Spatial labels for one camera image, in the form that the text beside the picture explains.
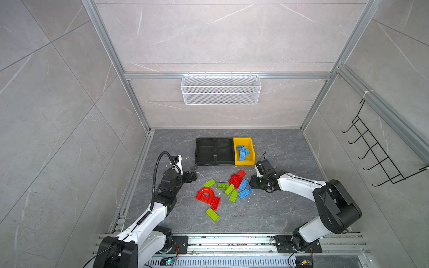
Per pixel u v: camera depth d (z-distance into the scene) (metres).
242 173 0.95
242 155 1.01
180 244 0.73
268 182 0.67
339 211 0.45
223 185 0.90
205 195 0.87
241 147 1.05
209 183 0.92
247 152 1.04
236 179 0.93
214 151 0.98
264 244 0.75
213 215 0.80
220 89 1.00
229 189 0.88
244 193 0.88
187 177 0.75
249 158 1.03
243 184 0.91
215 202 0.85
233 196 0.88
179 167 0.70
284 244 0.73
